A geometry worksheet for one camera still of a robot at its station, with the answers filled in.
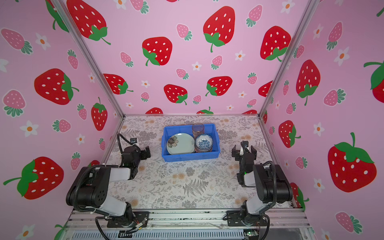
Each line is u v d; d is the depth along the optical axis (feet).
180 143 3.30
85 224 2.40
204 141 3.13
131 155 2.39
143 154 2.82
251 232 2.34
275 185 1.39
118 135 2.36
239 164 2.63
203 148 3.04
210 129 3.51
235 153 2.75
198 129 3.22
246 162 2.25
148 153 2.89
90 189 1.52
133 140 2.69
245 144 2.55
